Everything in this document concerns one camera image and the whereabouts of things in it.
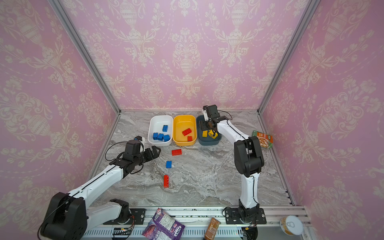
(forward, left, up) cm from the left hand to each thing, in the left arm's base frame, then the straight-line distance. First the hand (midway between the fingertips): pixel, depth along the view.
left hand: (156, 152), depth 87 cm
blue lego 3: (-3, -7, -10) cm, 12 cm away
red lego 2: (-14, -7, -8) cm, 17 cm away
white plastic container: (+28, +7, -9) cm, 30 cm away
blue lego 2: (+16, -3, -8) cm, 18 cm away
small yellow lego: (+20, -29, -8) cm, 37 cm away
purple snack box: (-35, -9, -7) cm, 37 cm away
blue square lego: (+16, +5, -7) cm, 19 cm away
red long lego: (+21, -16, -8) cm, 28 cm away
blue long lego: (+24, 0, -8) cm, 26 cm away
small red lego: (+16, -19, -8) cm, 26 cm away
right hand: (+21, -30, +2) cm, 37 cm away
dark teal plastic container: (+14, -30, -8) cm, 34 cm away
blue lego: (+16, +1, -8) cm, 18 cm away
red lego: (+5, -11, -9) cm, 15 cm away
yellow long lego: (+19, -34, -7) cm, 39 cm away
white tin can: (-34, -67, -3) cm, 75 cm away
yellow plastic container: (+29, -12, -7) cm, 32 cm away
